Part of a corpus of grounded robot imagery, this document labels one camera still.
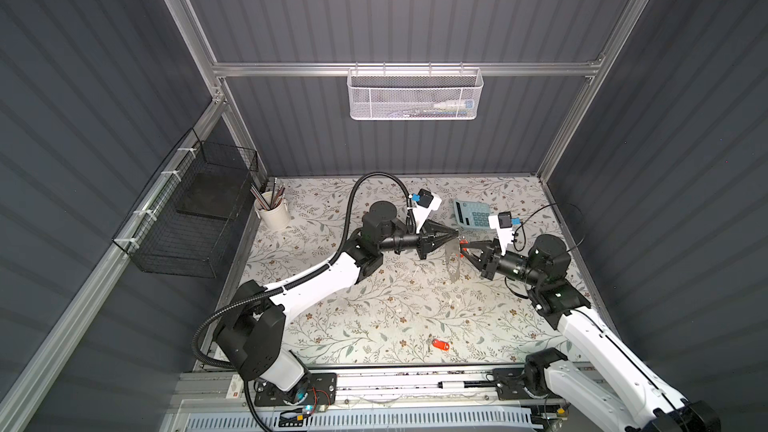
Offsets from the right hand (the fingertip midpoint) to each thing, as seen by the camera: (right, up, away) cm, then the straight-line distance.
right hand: (463, 251), depth 70 cm
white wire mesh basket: (-7, +58, +53) cm, 79 cm away
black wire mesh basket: (-68, +7, +3) cm, 69 cm away
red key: (0, +2, -2) cm, 3 cm away
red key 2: (-4, -27, +10) cm, 29 cm away
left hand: (-2, +5, -2) cm, 5 cm away
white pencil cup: (-57, +7, +32) cm, 65 cm away
